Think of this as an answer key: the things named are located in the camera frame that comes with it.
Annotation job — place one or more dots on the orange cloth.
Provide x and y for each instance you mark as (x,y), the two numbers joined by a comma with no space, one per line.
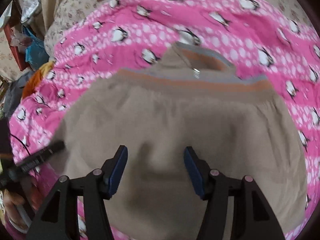
(35,80)

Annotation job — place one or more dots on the pink penguin blanket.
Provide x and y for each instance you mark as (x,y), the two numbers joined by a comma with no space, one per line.
(155,22)

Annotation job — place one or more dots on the beige curtain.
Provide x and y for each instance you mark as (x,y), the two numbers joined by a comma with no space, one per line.
(55,2)

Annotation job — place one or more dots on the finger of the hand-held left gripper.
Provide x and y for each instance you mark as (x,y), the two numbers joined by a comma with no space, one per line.
(37,158)

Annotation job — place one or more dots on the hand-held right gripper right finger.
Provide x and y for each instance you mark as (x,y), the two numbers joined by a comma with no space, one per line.
(193,170)

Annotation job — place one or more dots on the beige jacket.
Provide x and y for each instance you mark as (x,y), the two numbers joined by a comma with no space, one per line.
(175,120)

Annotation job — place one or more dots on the floral bed sheet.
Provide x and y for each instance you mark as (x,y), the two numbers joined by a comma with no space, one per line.
(75,5)

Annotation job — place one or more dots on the silver plastic bag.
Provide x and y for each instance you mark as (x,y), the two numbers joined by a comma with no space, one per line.
(31,8)

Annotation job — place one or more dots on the clear plastic bag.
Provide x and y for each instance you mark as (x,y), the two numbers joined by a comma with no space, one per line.
(17,37)

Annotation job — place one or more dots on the red wooden furniture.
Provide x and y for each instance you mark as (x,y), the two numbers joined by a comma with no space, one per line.
(15,57)

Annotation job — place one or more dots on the person's left hand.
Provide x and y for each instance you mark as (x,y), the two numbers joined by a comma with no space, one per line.
(13,202)

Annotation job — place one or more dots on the blue plastic bag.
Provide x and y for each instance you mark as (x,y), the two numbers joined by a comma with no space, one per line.
(35,47)

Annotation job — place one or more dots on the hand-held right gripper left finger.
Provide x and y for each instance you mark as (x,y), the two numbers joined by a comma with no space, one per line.
(117,170)

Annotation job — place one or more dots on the grey striped clothing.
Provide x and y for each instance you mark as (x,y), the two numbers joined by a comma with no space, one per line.
(16,97)

